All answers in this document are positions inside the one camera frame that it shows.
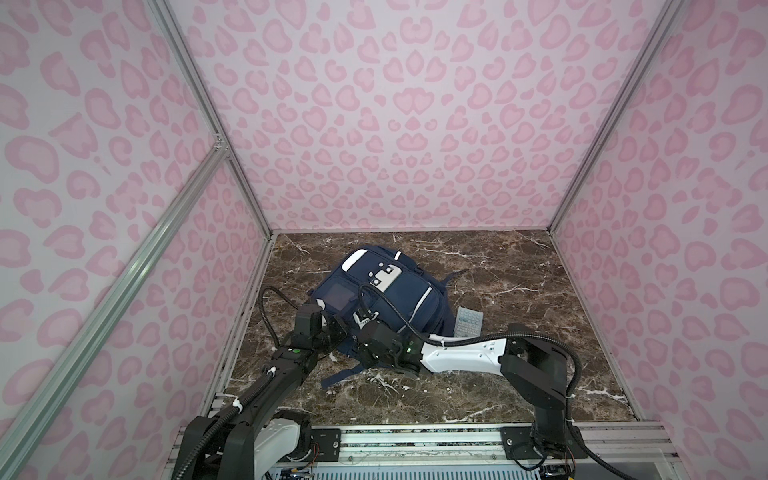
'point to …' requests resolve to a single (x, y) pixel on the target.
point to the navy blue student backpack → (387, 281)
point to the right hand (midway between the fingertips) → (360, 343)
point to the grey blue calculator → (468, 323)
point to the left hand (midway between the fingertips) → (353, 318)
